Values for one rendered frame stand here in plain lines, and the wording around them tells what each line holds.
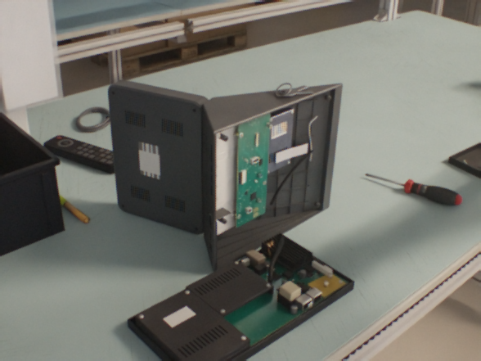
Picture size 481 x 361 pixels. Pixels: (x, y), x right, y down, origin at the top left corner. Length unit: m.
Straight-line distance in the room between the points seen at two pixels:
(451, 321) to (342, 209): 1.44
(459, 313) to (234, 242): 1.63
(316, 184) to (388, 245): 0.14
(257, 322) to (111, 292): 0.19
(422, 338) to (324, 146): 1.44
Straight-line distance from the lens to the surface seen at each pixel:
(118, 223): 0.91
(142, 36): 2.24
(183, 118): 0.80
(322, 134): 0.88
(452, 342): 2.26
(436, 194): 1.00
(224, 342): 0.68
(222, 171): 0.76
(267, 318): 0.73
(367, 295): 0.80
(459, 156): 1.18
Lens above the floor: 1.51
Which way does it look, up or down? 31 degrees down
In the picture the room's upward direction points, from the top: 2 degrees clockwise
